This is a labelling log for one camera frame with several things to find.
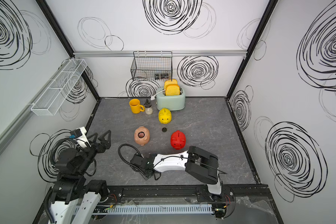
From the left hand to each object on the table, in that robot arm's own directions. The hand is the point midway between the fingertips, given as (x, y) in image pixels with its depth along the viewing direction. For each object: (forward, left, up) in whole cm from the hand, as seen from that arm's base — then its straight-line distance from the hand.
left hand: (103, 132), depth 66 cm
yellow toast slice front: (+41, -33, -8) cm, 54 cm away
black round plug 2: (+20, -28, -27) cm, 44 cm away
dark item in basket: (+39, -27, +5) cm, 48 cm away
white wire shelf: (+15, +31, +5) cm, 34 cm away
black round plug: (+10, -14, -19) cm, 26 cm away
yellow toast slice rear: (+46, -34, -5) cm, 57 cm away
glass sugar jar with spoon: (+34, -16, -19) cm, 42 cm away
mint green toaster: (+40, -34, -20) cm, 57 cm away
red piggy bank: (+7, -37, -19) cm, 42 cm away
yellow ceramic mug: (+36, -5, -20) cm, 41 cm away
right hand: (-9, -19, -28) cm, 35 cm away
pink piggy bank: (+7, -16, -21) cm, 27 cm away
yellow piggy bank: (+27, -28, -20) cm, 44 cm away
